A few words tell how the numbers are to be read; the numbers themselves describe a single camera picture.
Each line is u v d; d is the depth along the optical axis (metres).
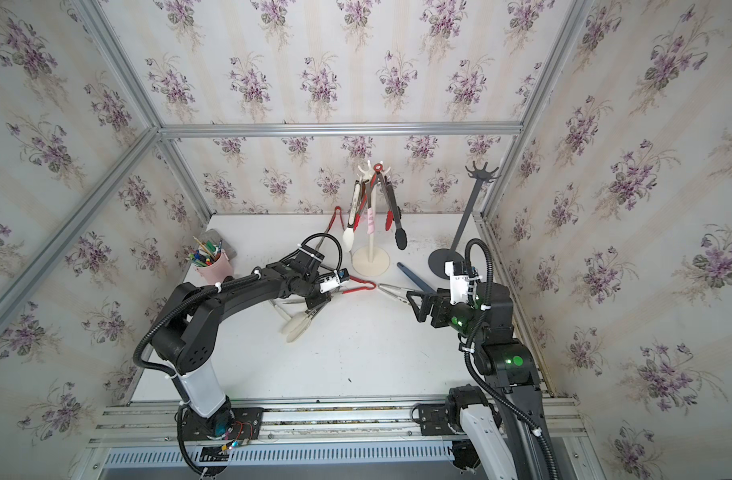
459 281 0.60
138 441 0.72
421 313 0.60
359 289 0.97
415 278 1.01
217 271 0.93
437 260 1.08
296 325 0.86
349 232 0.82
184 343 0.47
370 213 0.78
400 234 0.84
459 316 0.58
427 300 0.59
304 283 0.71
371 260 1.05
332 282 0.82
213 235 1.11
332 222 1.18
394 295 0.97
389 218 0.82
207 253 0.96
